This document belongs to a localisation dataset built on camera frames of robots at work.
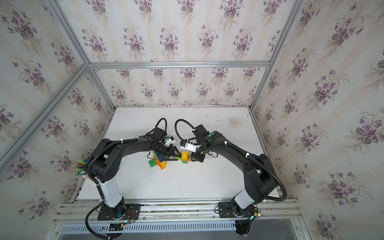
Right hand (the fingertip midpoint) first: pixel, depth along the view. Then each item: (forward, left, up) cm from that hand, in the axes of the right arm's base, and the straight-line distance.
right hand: (196, 155), depth 84 cm
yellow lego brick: (-1, +7, 0) cm, 7 cm away
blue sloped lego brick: (+3, +24, -5) cm, 25 cm away
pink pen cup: (-14, +57, +2) cm, 59 cm away
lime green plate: (0, +11, -4) cm, 12 cm away
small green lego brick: (-2, +27, -7) cm, 28 cm away
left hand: (0, +10, -4) cm, 11 cm away
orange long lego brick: (-3, +23, -7) cm, 24 cm away
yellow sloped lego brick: (-3, +20, -6) cm, 21 cm away
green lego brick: (-2, +7, -6) cm, 10 cm away
